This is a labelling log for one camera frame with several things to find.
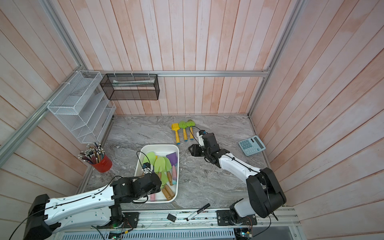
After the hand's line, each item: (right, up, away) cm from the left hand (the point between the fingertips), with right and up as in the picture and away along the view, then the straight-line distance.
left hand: (160, 186), depth 76 cm
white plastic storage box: (-5, +15, +21) cm, 27 cm away
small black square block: (+6, -15, -2) cm, 17 cm away
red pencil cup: (-34, +8, +9) cm, 37 cm away
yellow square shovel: (+5, +31, +35) cm, 47 cm away
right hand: (+17, +19, +12) cm, 28 cm away
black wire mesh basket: (-26, +60, +29) cm, 72 cm away
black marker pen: (+21, -13, 0) cm, 24 cm away
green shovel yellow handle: (+11, +33, +35) cm, 49 cm away
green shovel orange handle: (+16, +34, +36) cm, 52 cm away
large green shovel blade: (-9, +11, +16) cm, 22 cm away
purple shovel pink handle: (+5, +11, +17) cm, 21 cm away
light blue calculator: (+58, +19, +23) cm, 66 cm away
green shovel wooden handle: (+4, -7, +3) cm, 8 cm away
